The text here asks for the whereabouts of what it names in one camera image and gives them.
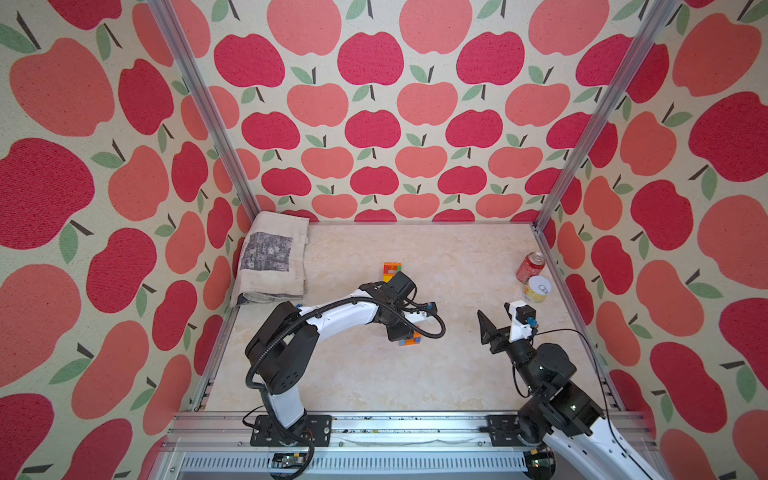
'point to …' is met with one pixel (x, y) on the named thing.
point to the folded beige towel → (272, 260)
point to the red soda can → (531, 266)
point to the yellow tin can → (537, 289)
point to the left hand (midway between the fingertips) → (411, 334)
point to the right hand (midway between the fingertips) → (497, 316)
